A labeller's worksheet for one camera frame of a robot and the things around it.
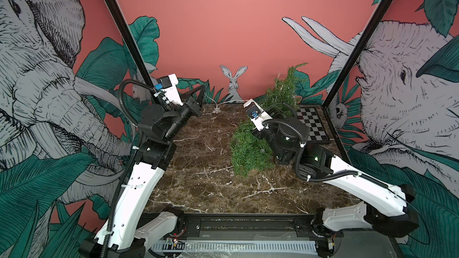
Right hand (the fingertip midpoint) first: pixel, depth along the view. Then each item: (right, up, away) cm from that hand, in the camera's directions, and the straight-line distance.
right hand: (257, 101), depth 57 cm
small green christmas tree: (+16, +8, +24) cm, 30 cm away
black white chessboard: (+42, -14, +47) cm, 65 cm away
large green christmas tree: (-1, -20, +13) cm, 24 cm away
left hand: (-17, +5, -2) cm, 17 cm away
